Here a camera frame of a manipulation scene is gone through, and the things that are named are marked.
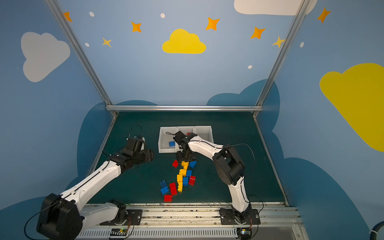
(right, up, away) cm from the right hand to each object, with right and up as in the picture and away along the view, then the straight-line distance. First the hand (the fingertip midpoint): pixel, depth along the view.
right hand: (184, 160), depth 91 cm
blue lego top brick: (+5, -2, -1) cm, 6 cm away
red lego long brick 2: (-6, -14, -9) cm, 18 cm away
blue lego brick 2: (+3, -7, -3) cm, 8 cm away
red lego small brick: (-6, -3, +1) cm, 6 cm away
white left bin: (-14, +10, +12) cm, 21 cm away
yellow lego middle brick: (-1, -7, -3) cm, 7 cm away
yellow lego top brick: (0, -3, -1) cm, 3 cm away
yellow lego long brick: (-2, -11, -7) cm, 13 cm away
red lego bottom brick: (-8, -18, -12) cm, 23 cm away
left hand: (-20, +5, -6) cm, 21 cm away
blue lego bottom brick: (-11, -15, -9) cm, 20 cm away
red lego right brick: (+5, -11, -5) cm, 13 cm away
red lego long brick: (+3, +18, -24) cm, 30 cm away
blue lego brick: (-10, +9, +12) cm, 18 cm away
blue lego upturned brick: (-12, -12, -7) cm, 18 cm away
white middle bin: (-1, +18, +12) cm, 22 cm away
